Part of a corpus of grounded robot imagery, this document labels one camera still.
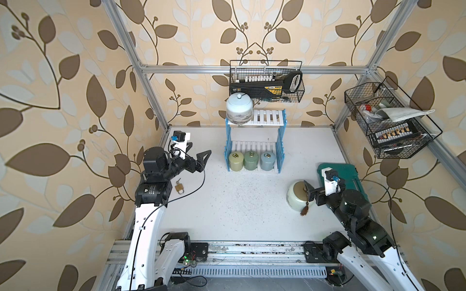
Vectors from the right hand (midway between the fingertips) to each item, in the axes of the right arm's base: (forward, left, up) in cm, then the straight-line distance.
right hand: (317, 178), depth 71 cm
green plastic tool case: (+12, -26, -19) cm, 34 cm away
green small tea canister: (+19, +25, -13) cm, 34 cm away
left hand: (+9, +45, +12) cm, 48 cm away
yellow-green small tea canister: (+18, +32, -12) cm, 39 cm away
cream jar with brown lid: (-2, +5, -13) cm, 14 cm away
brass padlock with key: (+10, +63, -23) cm, 68 cm away
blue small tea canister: (+19, +16, -13) cm, 28 cm away
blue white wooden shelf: (+55, +10, -17) cm, 58 cm away
